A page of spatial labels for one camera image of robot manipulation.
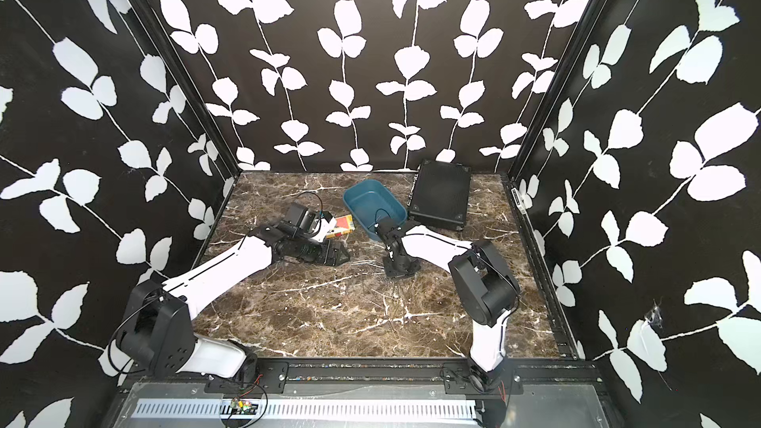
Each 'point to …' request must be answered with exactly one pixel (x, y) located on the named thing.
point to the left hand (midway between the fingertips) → (341, 253)
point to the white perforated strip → (314, 410)
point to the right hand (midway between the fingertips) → (395, 271)
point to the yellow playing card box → (343, 226)
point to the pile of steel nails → (370, 277)
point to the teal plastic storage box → (369, 200)
